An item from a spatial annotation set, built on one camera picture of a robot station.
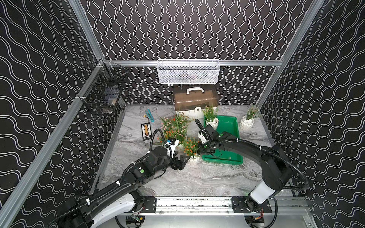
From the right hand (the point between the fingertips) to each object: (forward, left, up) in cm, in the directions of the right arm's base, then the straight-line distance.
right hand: (197, 151), depth 87 cm
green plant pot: (+26, -38, 0) cm, 46 cm away
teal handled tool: (+32, +35, -6) cm, 47 cm away
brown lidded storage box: (+31, +3, +15) cm, 34 cm away
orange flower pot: (-3, +4, +9) cm, 11 cm away
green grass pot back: (+14, +12, +9) cm, 20 cm away
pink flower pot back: (+14, +20, +8) cm, 26 cm away
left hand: (-8, +8, +12) cm, 16 cm away
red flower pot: (+6, +20, +7) cm, 22 cm away
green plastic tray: (+27, -27, -7) cm, 39 cm away
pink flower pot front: (+25, -9, +8) cm, 28 cm away
